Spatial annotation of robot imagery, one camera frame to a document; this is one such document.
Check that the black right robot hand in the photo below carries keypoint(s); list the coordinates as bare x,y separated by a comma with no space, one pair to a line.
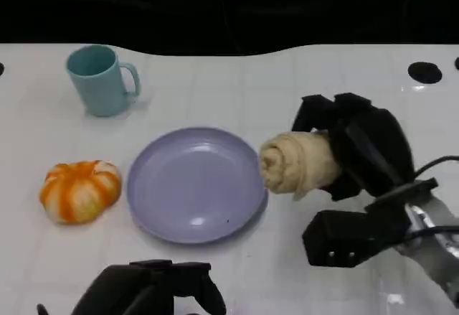
373,143

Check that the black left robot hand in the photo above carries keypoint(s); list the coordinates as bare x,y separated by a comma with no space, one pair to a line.
143,290

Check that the beige towel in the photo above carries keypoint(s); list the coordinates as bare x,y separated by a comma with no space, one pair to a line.
287,164

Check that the orange and white bread roll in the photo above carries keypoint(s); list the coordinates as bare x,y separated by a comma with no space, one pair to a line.
79,193

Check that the lilac plate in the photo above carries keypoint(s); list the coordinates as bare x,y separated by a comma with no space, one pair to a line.
197,186

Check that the black backdrop cloth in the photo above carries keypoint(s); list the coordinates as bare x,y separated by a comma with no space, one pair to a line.
229,6

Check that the pale green mug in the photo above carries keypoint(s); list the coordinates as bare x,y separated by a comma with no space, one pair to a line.
97,85

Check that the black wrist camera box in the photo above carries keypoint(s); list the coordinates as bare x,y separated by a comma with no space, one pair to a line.
344,236

